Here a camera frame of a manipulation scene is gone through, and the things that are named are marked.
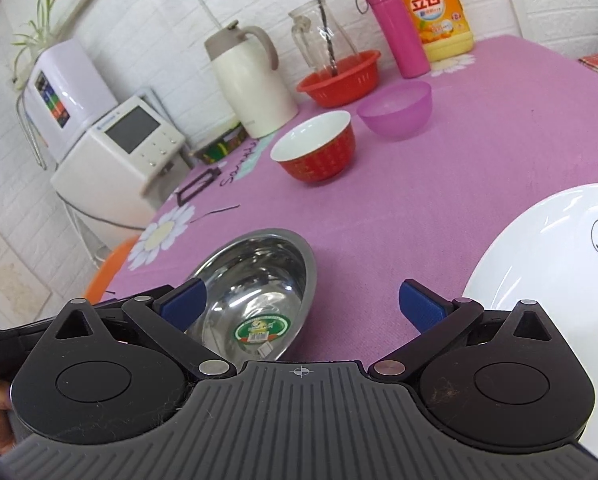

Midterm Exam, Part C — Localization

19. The purple plastic bowl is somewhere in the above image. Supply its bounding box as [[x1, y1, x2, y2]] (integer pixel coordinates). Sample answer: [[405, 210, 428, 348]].
[[357, 80, 433, 141]]

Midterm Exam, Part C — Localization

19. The glass pitcher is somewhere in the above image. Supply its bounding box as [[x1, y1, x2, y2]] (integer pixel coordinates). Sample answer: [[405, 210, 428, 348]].
[[289, 0, 359, 73]]

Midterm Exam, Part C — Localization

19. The yellow detergent bottle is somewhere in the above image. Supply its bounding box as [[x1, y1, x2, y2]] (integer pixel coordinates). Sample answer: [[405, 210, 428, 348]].
[[403, 0, 474, 62]]

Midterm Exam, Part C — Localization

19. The white floral plate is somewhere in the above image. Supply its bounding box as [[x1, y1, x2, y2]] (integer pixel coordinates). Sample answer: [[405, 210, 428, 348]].
[[464, 183, 598, 458]]

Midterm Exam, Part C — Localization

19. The purple floral tablecloth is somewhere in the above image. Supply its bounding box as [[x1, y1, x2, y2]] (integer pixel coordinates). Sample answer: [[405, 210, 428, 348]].
[[108, 36, 598, 363]]

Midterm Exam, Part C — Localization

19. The black stirring stick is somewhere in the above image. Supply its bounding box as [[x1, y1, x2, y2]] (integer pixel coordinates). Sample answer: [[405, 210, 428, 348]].
[[317, 0, 338, 77]]

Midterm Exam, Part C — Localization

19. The stainless steel bowl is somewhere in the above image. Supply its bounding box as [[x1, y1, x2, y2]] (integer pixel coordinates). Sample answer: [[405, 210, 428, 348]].
[[186, 229, 317, 367]]

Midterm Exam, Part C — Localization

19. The cream thermos jug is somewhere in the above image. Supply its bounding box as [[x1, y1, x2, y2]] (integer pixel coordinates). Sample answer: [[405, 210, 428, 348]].
[[205, 21, 299, 139]]

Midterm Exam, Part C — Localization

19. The white countertop appliance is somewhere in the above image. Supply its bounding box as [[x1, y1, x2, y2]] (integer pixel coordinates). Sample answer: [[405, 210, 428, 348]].
[[51, 96, 191, 248]]

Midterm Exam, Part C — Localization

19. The red ceramic bowl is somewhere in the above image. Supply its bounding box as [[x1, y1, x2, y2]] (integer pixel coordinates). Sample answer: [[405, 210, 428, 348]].
[[270, 110, 357, 183]]

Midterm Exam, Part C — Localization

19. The green potted plant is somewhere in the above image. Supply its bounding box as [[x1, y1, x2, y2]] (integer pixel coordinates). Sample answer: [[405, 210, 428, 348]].
[[11, 0, 57, 88]]

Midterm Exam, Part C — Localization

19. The red plastic basket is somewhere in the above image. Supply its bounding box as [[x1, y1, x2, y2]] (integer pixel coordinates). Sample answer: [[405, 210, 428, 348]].
[[296, 50, 381, 108]]

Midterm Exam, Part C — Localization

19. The pink thermos bottle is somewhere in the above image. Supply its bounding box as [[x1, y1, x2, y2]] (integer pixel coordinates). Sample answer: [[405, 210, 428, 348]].
[[364, 0, 430, 79]]

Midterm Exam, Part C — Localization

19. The orange plastic basin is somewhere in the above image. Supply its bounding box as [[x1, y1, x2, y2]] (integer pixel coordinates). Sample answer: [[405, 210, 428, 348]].
[[83, 236, 139, 304]]

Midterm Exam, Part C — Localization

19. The white water purifier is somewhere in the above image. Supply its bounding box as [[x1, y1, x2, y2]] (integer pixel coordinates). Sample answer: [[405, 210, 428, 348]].
[[24, 39, 118, 162]]

